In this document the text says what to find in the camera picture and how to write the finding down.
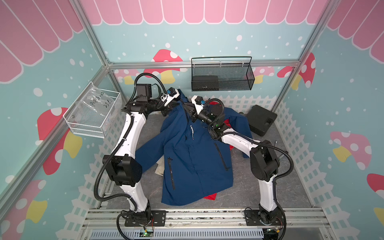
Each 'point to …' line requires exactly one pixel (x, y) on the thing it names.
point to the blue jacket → (196, 157)
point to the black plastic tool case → (260, 119)
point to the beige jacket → (160, 168)
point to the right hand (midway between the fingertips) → (184, 104)
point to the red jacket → (213, 197)
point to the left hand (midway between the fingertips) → (176, 104)
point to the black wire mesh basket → (211, 73)
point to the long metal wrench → (276, 142)
